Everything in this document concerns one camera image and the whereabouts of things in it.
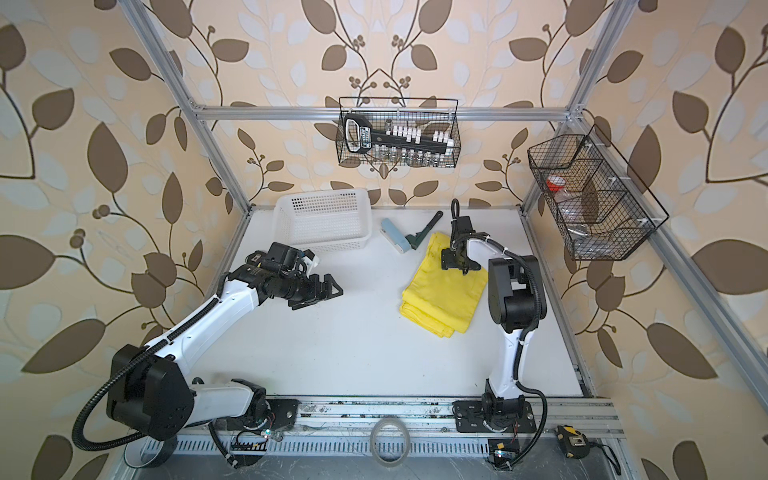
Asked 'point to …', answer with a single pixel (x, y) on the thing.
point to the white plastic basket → (323, 220)
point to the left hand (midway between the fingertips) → (326, 291)
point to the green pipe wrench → (414, 239)
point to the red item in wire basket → (555, 183)
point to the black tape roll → (147, 452)
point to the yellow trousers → (443, 300)
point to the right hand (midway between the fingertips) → (459, 264)
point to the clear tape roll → (374, 432)
